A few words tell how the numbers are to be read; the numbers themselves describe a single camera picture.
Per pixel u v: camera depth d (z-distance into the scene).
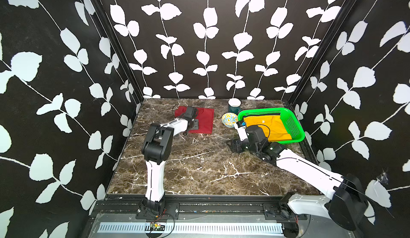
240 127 0.71
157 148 0.56
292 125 1.01
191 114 0.84
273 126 1.03
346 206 0.39
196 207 0.76
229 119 1.08
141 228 0.70
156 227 0.70
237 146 0.70
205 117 1.12
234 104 1.05
